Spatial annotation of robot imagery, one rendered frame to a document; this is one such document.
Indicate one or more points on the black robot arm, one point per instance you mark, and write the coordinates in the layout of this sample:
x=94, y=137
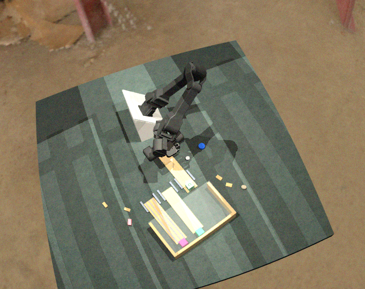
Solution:
x=163, y=144

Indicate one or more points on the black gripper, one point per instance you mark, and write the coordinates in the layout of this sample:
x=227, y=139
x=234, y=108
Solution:
x=148, y=151

